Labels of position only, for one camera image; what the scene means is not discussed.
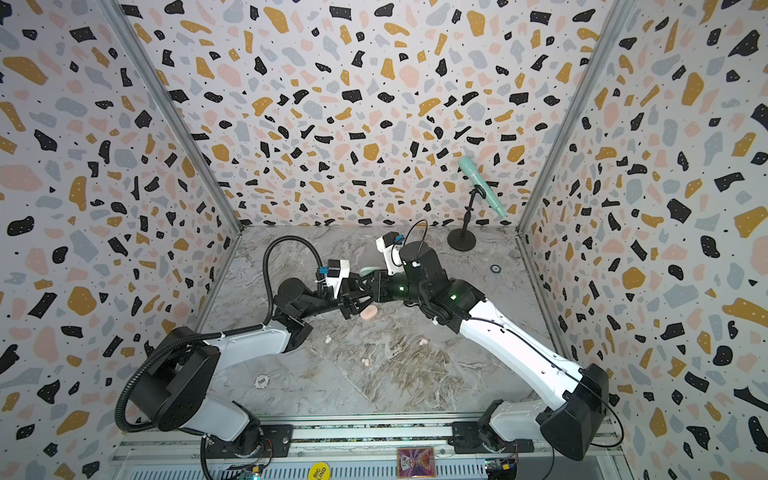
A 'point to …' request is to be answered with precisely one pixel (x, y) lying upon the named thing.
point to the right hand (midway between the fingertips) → (358, 279)
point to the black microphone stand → (463, 239)
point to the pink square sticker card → (416, 463)
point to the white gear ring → (261, 381)
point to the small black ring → (491, 268)
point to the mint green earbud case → (366, 270)
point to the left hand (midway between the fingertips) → (383, 285)
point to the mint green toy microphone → (469, 167)
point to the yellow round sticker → (319, 471)
